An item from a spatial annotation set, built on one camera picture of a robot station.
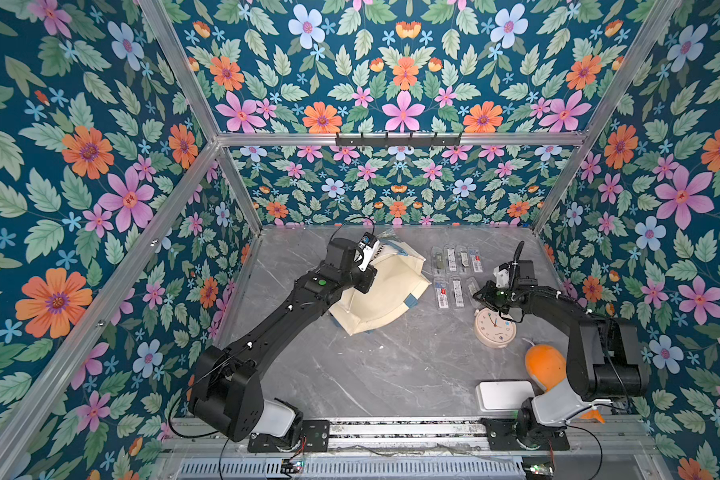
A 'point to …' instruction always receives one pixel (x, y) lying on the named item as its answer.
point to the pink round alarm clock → (492, 329)
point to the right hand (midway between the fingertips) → (483, 292)
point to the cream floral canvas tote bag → (397, 286)
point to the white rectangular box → (503, 395)
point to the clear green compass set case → (438, 261)
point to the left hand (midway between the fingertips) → (375, 264)
